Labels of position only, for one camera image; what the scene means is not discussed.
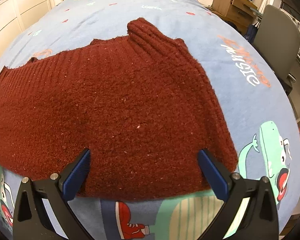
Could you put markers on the grey office chair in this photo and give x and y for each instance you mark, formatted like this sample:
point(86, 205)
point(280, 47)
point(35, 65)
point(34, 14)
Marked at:
point(278, 42)

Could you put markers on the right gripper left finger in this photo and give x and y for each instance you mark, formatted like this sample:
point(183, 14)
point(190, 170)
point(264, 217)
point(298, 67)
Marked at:
point(31, 220)

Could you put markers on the dark red knit sweater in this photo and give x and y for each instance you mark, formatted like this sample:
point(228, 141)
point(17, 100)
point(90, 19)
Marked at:
point(140, 103)

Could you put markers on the wooden bedside cabinet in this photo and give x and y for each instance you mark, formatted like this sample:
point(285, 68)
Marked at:
point(238, 12)

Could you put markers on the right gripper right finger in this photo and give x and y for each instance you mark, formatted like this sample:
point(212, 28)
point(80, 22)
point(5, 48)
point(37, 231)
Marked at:
point(248, 210)

